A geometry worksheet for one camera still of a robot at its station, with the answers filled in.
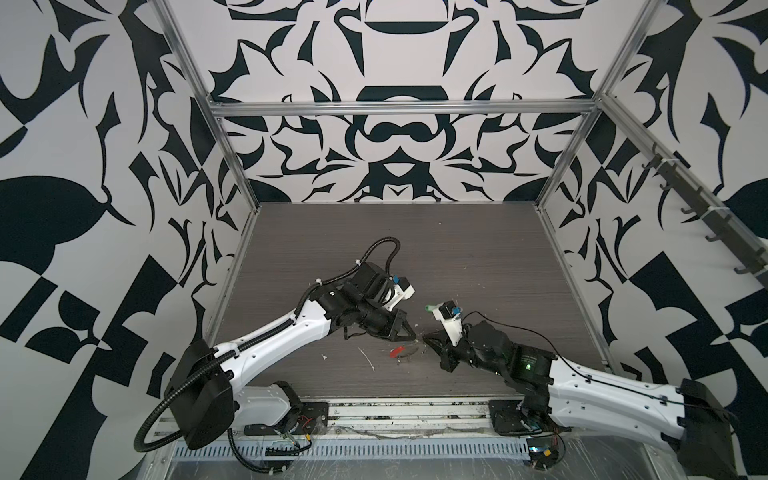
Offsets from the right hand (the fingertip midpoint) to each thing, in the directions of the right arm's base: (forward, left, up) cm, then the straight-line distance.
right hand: (425, 339), depth 74 cm
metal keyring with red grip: (-2, +8, -3) cm, 8 cm away
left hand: (0, +2, +5) cm, 5 cm away
